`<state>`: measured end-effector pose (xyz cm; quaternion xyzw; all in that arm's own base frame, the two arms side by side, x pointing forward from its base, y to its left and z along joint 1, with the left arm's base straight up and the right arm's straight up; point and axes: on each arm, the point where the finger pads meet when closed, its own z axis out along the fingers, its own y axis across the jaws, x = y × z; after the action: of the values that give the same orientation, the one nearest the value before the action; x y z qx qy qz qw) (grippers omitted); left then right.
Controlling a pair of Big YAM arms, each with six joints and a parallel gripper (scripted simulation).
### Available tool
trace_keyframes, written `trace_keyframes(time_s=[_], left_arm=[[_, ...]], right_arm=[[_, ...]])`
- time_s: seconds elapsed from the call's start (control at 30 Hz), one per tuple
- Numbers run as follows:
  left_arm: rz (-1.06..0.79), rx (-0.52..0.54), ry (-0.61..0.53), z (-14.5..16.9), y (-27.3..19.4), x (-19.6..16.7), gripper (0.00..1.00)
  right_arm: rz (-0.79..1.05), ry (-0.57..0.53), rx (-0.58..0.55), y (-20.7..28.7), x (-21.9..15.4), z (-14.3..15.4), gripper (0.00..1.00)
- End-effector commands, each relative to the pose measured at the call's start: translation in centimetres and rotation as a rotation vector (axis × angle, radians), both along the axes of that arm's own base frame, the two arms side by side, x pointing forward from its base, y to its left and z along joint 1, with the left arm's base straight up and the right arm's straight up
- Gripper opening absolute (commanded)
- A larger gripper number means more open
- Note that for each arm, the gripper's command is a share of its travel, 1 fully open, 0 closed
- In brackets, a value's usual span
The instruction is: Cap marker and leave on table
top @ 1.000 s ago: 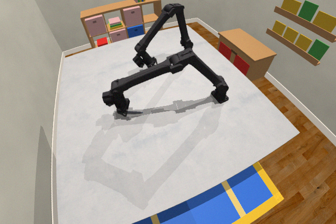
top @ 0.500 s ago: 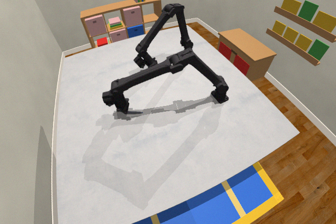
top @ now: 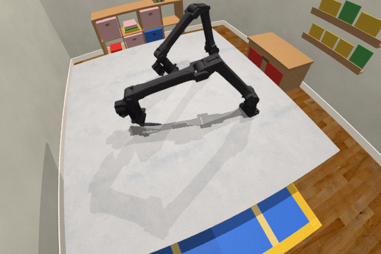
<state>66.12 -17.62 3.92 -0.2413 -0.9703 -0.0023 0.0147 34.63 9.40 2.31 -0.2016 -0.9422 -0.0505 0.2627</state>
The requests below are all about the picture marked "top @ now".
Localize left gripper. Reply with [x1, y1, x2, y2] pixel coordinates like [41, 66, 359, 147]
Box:
[131, 108, 146, 127]

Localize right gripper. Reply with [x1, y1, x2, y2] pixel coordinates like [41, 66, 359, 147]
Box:
[166, 62, 179, 74]

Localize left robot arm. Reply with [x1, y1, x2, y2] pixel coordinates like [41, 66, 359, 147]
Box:
[114, 53, 260, 120]

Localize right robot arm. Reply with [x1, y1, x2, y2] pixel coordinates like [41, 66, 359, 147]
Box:
[152, 3, 219, 76]

